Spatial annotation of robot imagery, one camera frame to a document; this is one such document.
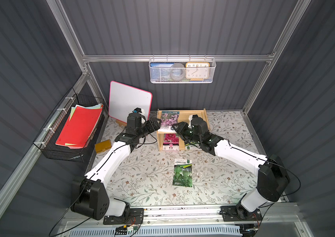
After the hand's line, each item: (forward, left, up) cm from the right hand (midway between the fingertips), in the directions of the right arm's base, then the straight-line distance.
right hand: (176, 125), depth 80 cm
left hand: (+2, +12, 0) cm, 12 cm away
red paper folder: (-8, +47, +7) cm, 48 cm away
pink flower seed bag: (+4, +3, -23) cm, 23 cm away
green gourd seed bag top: (-17, -4, -24) cm, 30 cm away
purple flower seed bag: (+8, +4, -3) cm, 9 cm away
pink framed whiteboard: (+27, +36, -5) cm, 46 cm away
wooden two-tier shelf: (+14, -5, -7) cm, 17 cm away
